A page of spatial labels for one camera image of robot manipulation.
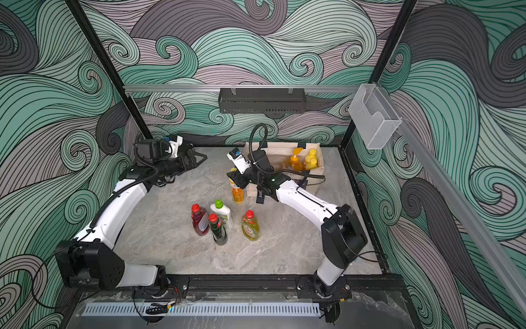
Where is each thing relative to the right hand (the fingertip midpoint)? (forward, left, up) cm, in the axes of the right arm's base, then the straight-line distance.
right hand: (230, 171), depth 80 cm
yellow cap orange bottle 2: (+6, -34, -2) cm, 34 cm away
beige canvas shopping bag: (+12, -20, -2) cm, 23 cm away
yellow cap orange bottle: (+10, -35, -1) cm, 36 cm away
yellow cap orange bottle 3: (-3, -2, -13) cm, 13 cm away
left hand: (+2, +11, +6) cm, 13 cm away
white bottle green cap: (-13, +3, -8) cm, 16 cm away
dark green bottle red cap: (-21, +4, -10) cm, 23 cm away
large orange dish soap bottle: (+7, -28, -6) cm, 30 cm away
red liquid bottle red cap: (-16, +12, -10) cm, 22 cm away
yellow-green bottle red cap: (-19, -8, -12) cm, 24 cm away
